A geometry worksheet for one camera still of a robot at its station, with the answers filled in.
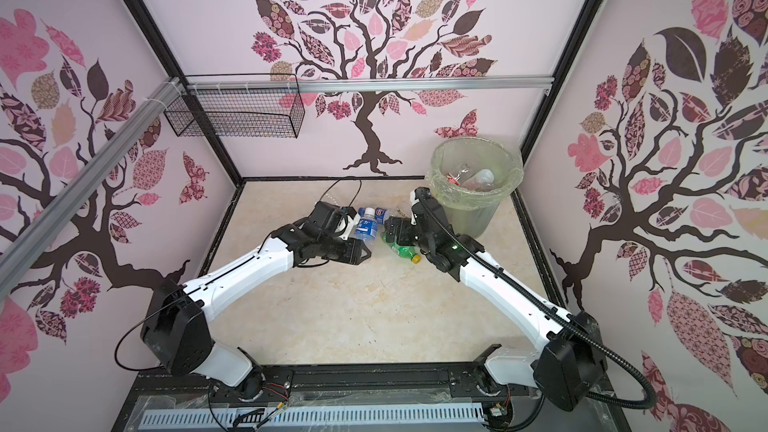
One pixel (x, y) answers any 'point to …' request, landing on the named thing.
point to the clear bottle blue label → (367, 226)
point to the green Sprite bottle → (404, 251)
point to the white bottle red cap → (482, 181)
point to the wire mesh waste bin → (473, 222)
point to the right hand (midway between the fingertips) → (400, 219)
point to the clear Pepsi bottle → (381, 215)
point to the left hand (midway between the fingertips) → (361, 256)
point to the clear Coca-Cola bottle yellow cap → (456, 178)
